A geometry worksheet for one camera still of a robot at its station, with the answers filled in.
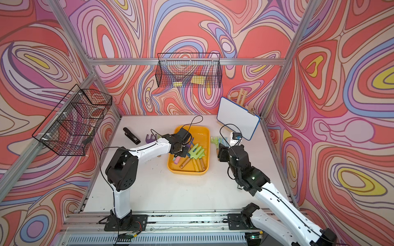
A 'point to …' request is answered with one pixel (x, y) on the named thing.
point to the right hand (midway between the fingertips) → (225, 148)
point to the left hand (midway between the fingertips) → (184, 151)
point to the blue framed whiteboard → (237, 119)
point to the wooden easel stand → (240, 102)
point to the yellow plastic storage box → (201, 135)
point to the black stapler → (131, 136)
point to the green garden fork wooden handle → (193, 155)
